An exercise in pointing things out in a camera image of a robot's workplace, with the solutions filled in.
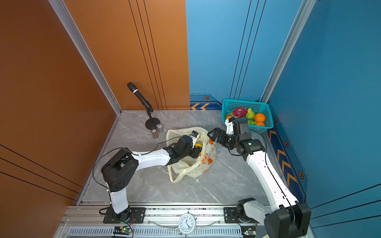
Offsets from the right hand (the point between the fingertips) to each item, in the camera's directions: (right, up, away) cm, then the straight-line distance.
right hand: (212, 136), depth 76 cm
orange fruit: (+16, +11, +33) cm, 38 cm away
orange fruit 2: (+37, +11, +29) cm, 49 cm away
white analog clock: (-13, -40, -8) cm, 42 cm away
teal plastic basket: (+41, +20, +39) cm, 60 cm away
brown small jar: (-36, 0, +24) cm, 43 cm away
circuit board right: (+17, -45, -6) cm, 48 cm away
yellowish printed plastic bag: (-12, -17, +4) cm, 21 cm away
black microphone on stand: (-41, +7, +34) cm, 54 cm away
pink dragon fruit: (+24, +16, +35) cm, 46 cm away
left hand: (-6, -7, +15) cm, 17 cm away
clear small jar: (-34, +4, +29) cm, 45 cm away
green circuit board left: (-43, -44, -6) cm, 62 cm away
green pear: (+33, +14, +35) cm, 49 cm away
